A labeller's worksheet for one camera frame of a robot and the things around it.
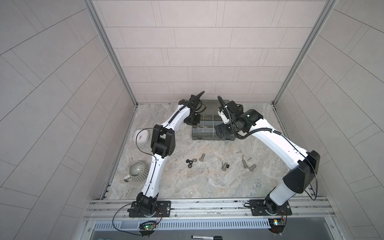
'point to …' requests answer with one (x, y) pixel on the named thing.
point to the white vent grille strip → (135, 225)
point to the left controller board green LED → (147, 228)
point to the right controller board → (277, 225)
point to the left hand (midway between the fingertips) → (200, 120)
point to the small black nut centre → (228, 166)
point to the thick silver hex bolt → (251, 168)
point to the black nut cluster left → (190, 162)
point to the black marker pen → (207, 237)
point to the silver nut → (194, 160)
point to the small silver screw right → (250, 157)
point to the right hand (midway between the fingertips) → (222, 130)
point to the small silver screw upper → (238, 152)
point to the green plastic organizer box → (205, 130)
